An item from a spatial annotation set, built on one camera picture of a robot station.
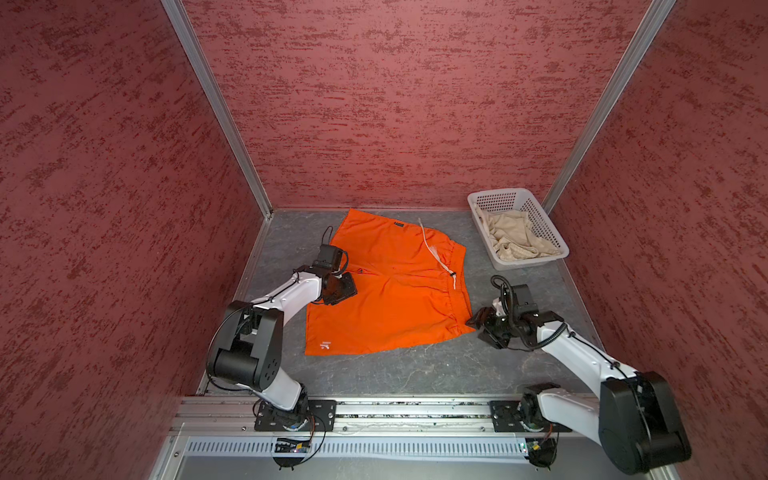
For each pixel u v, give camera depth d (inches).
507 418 29.1
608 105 34.6
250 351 17.7
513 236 43.2
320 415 29.3
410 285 38.6
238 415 29.8
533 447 28.0
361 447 28.0
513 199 46.3
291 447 28.4
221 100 34.5
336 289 31.1
